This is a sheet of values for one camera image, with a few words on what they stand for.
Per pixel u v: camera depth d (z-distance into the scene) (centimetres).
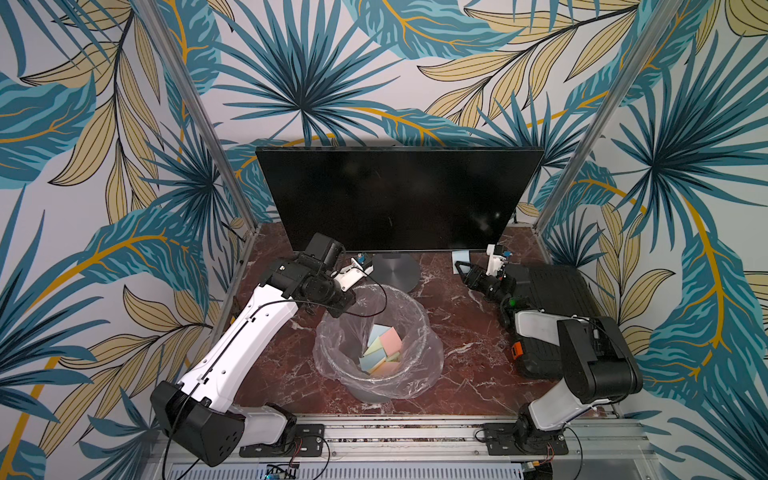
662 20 69
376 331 80
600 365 47
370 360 78
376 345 80
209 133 90
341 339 70
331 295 61
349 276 64
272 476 71
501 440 73
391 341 79
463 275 86
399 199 97
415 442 75
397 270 106
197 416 37
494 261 82
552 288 95
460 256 91
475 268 82
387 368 74
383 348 79
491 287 79
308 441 73
